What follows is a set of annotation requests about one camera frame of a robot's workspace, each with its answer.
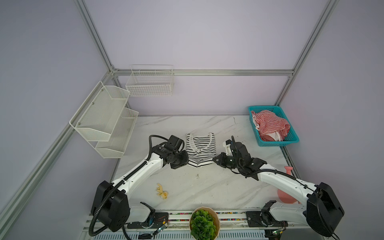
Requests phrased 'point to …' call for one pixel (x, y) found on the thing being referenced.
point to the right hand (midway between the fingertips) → (211, 159)
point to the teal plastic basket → (290, 137)
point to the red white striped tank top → (271, 127)
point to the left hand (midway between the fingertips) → (187, 162)
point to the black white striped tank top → (200, 150)
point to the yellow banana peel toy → (163, 194)
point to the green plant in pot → (204, 224)
